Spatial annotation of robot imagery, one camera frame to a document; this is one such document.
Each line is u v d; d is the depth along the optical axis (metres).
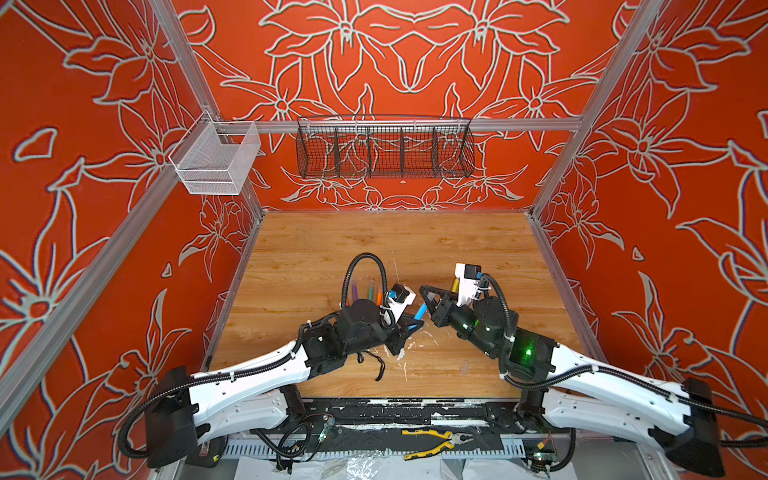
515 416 0.73
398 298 0.59
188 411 0.40
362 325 0.52
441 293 0.62
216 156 0.92
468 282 0.60
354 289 0.96
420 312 0.67
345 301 0.53
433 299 0.66
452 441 0.70
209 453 0.67
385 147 0.97
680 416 0.41
